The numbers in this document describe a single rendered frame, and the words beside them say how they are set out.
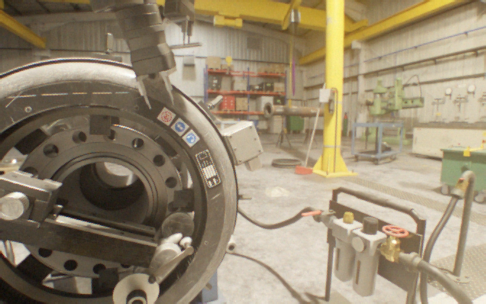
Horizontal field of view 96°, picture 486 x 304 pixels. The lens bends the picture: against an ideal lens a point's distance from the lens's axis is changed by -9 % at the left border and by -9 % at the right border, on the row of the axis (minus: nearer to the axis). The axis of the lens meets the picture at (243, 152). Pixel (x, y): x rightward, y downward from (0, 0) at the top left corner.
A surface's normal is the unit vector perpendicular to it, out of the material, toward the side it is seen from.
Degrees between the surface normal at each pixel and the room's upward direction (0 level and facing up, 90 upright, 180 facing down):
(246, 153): 90
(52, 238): 90
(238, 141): 90
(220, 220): 90
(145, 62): 113
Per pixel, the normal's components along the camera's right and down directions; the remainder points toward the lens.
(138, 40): -0.10, 0.63
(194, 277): 0.40, 0.11
